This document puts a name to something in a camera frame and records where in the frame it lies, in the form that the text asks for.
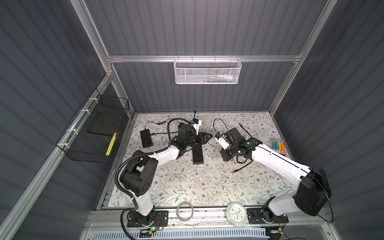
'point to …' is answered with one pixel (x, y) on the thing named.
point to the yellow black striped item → (108, 151)
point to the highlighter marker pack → (278, 145)
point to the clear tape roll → (177, 211)
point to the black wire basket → (92, 133)
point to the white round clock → (236, 213)
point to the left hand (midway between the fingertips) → (211, 135)
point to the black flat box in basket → (105, 123)
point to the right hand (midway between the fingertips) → (223, 152)
